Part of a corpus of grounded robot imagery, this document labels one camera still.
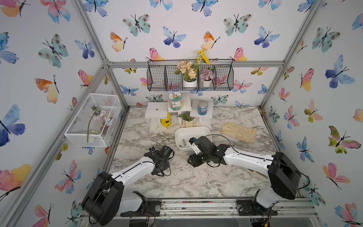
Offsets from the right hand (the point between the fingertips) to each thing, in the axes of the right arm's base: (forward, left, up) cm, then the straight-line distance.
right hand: (191, 159), depth 82 cm
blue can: (+29, -6, +13) cm, 32 cm away
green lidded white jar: (+26, +11, +21) cm, 35 cm away
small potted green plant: (+26, +3, +2) cm, 26 cm away
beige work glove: (+25, -38, -9) cm, 46 cm away
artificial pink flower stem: (+13, +50, +23) cm, 57 cm away
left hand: (-2, +16, -8) cm, 18 cm away
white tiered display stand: (+31, +26, +6) cm, 41 cm away
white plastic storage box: (+23, +6, -9) cm, 26 cm away
